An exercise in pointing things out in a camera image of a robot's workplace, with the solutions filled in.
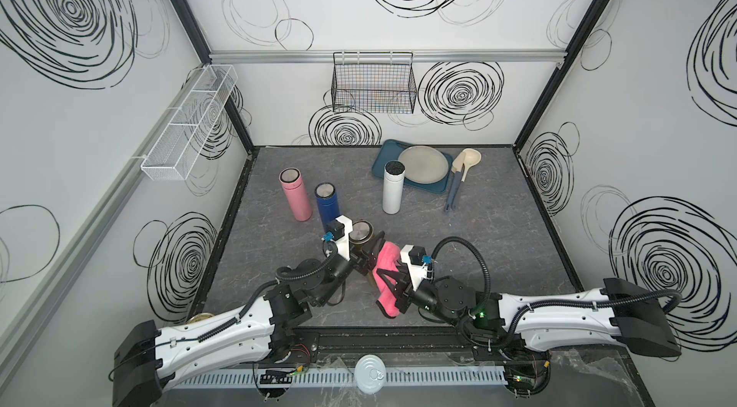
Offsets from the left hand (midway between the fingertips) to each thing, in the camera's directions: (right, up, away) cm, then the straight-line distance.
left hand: (374, 229), depth 66 cm
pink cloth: (+3, -6, -2) cm, 7 cm away
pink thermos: (-25, +11, +18) cm, 32 cm away
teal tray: (+6, +23, +53) cm, 58 cm away
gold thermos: (-3, 0, -4) cm, 5 cm away
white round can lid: (-1, -33, -1) cm, 33 cm away
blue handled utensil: (+31, +9, +40) cm, 52 cm away
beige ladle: (+39, +19, +48) cm, 65 cm away
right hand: (+1, -11, 0) cm, 11 cm away
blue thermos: (-14, +5, +16) cm, 22 cm away
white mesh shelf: (-51, +17, +6) cm, 54 cm away
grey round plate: (+21, +17, +49) cm, 56 cm away
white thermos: (+6, +11, +19) cm, 23 cm away
